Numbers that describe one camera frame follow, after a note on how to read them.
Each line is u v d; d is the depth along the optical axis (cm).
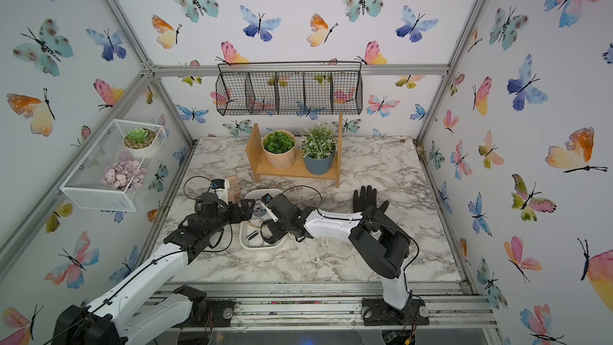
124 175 63
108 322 40
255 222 91
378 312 73
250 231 90
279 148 93
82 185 63
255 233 89
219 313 74
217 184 72
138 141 71
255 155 100
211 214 65
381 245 48
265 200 79
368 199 101
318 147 88
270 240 83
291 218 68
